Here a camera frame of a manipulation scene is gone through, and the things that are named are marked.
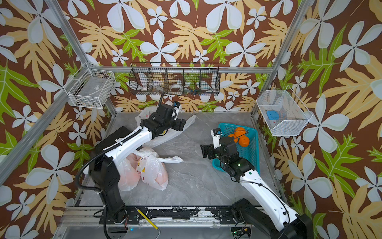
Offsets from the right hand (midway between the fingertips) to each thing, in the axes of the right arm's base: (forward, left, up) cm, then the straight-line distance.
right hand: (207, 143), depth 78 cm
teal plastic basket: (-7, -6, -12) cm, 15 cm away
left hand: (+16, +15, +4) cm, 22 cm away
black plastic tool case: (+20, +58, -17) cm, 63 cm away
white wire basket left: (+30, +68, +14) cm, 76 cm away
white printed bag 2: (+38, +45, -15) cm, 61 cm away
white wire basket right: (+17, -44, +6) cm, 48 cm away
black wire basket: (+43, +19, +12) cm, 49 cm away
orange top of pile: (+19, -25, -14) cm, 35 cm away
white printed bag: (-13, +28, -5) cm, 31 cm away
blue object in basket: (+16, -39, +5) cm, 42 cm away
